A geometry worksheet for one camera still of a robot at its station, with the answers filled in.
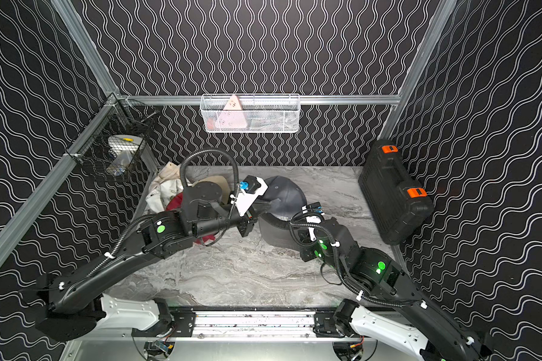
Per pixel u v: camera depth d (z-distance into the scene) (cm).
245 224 50
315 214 53
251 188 46
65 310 39
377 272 42
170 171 113
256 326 76
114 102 90
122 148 82
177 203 90
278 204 61
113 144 80
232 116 91
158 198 95
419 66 82
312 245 54
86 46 77
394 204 82
